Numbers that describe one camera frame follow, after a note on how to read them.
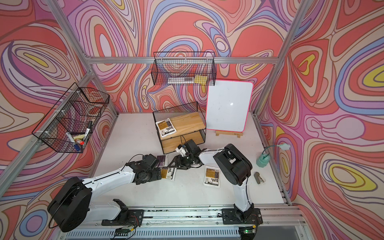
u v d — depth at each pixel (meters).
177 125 0.91
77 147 0.69
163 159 0.93
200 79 0.91
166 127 0.88
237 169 0.52
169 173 0.86
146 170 0.65
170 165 0.86
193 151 0.77
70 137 0.72
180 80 0.82
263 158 0.85
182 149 0.88
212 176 0.86
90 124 0.69
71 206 0.41
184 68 0.85
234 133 1.01
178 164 0.82
